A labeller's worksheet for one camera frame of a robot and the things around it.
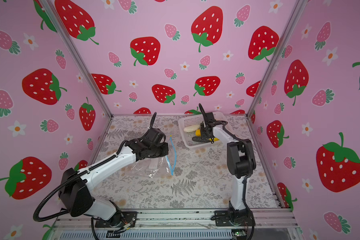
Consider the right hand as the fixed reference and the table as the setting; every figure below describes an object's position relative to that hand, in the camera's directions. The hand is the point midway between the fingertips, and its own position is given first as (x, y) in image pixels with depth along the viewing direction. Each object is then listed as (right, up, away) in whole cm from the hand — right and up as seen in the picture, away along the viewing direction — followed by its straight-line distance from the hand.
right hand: (207, 133), depth 101 cm
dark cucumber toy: (-6, -4, +2) cm, 8 cm away
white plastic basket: (-15, -3, -5) cm, 16 cm away
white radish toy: (-10, +3, +9) cm, 14 cm away
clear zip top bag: (-33, -20, -12) cm, 41 cm away
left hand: (-24, -9, -19) cm, 32 cm away
